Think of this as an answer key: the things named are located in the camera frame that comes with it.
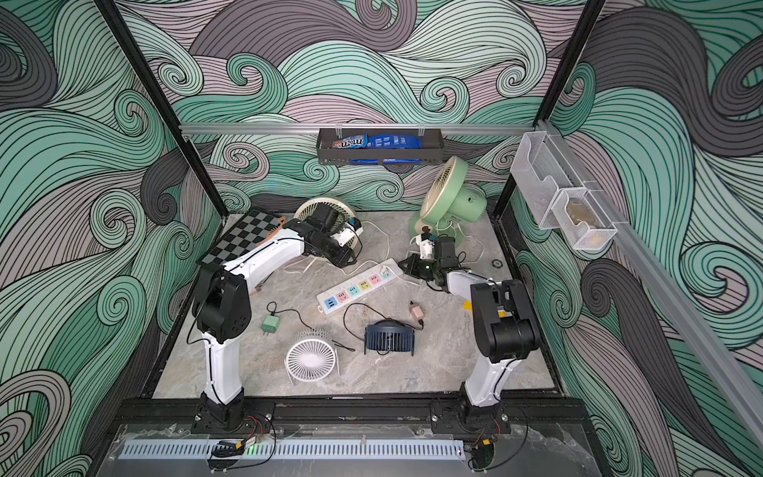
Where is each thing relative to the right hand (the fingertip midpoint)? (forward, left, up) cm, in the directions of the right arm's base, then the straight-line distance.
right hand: (402, 263), depth 96 cm
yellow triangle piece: (-11, -21, -8) cm, 25 cm away
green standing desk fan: (+9, -14, +19) cm, 25 cm away
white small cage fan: (-31, +25, +2) cm, 40 cm away
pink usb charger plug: (-15, -4, -4) cm, 16 cm away
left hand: (+1, +17, +6) cm, 18 cm away
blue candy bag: (+28, +7, +28) cm, 40 cm away
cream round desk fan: (+14, +20, +13) cm, 27 cm away
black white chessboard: (+20, +56, -3) cm, 60 cm away
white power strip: (-6, +16, -5) cm, 18 cm away
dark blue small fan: (-24, +5, -1) cm, 24 cm away
